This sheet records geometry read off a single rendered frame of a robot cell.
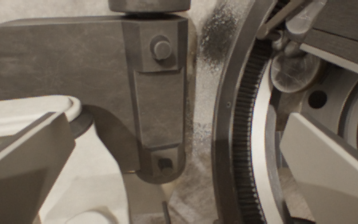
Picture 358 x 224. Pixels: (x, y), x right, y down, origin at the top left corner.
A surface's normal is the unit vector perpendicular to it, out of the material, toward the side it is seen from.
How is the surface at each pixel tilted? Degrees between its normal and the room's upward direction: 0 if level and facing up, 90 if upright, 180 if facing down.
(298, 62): 90
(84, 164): 90
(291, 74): 90
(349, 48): 90
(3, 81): 0
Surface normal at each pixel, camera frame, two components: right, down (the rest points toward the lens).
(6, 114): 0.00, -0.86
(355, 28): -0.92, -0.12
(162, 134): 0.26, 0.50
